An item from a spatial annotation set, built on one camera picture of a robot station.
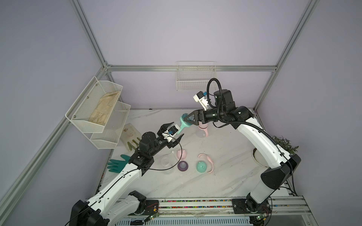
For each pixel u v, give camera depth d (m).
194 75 0.95
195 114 0.58
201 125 0.92
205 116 0.60
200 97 0.61
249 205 0.65
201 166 0.84
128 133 1.05
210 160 0.87
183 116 0.65
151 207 0.73
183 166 0.86
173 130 0.58
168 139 0.63
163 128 0.65
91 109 0.77
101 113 0.77
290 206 0.76
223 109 0.54
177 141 0.66
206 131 0.93
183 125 0.64
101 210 0.39
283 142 0.80
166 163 0.77
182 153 0.90
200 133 1.01
